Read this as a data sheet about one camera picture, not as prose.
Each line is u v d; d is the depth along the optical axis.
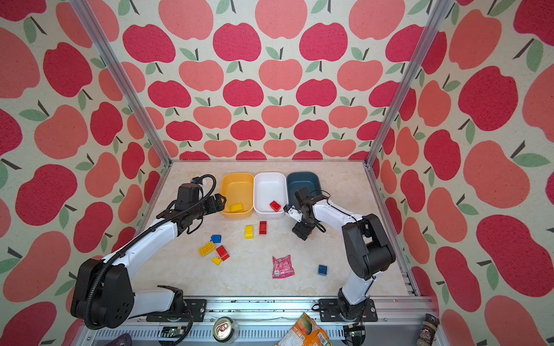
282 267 0.82
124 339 0.66
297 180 1.11
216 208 0.79
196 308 0.75
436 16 0.71
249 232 0.93
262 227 0.94
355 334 0.73
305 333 0.69
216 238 0.93
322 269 0.82
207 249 0.88
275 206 1.01
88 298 0.41
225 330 0.62
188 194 0.66
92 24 0.72
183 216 0.62
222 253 0.87
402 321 0.73
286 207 0.87
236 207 1.01
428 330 0.68
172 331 0.72
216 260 0.86
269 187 1.08
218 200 0.80
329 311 0.73
